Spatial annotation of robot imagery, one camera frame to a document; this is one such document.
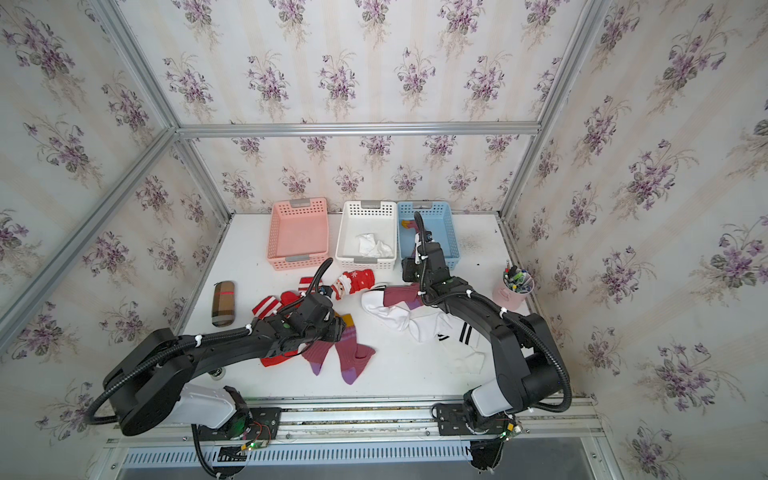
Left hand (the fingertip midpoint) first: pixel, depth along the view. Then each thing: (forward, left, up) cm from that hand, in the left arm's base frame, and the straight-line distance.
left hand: (341, 325), depth 87 cm
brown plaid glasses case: (+8, +38, -2) cm, 39 cm away
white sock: (+30, -13, -1) cm, 32 cm away
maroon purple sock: (+11, -21, -1) cm, 24 cm away
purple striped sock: (+43, -23, -1) cm, 49 cm away
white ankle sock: (+4, -17, -2) cm, 17 cm away
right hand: (+16, -22, +10) cm, 29 cm away
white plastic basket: (+47, -3, -1) cm, 47 cm away
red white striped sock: (+7, +23, -1) cm, 24 cm away
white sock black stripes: (-3, -35, -2) cm, 35 cm away
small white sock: (+32, -6, 0) cm, 32 cm away
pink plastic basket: (+41, +21, -5) cm, 47 cm away
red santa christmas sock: (+16, -2, -1) cm, 16 cm away
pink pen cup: (+7, -50, +9) cm, 51 cm away
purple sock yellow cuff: (-9, -4, 0) cm, 10 cm away
